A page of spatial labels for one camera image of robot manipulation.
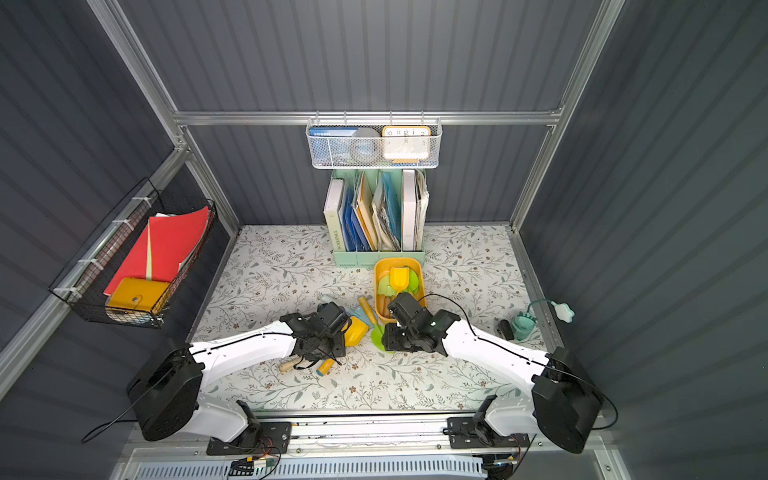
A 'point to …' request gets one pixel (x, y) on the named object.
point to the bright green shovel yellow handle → (413, 283)
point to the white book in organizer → (333, 205)
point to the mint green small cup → (524, 325)
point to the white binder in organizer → (409, 209)
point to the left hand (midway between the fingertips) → (337, 348)
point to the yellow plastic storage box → (396, 259)
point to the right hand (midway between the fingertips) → (391, 338)
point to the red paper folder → (160, 248)
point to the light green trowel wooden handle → (385, 293)
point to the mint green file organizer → (378, 214)
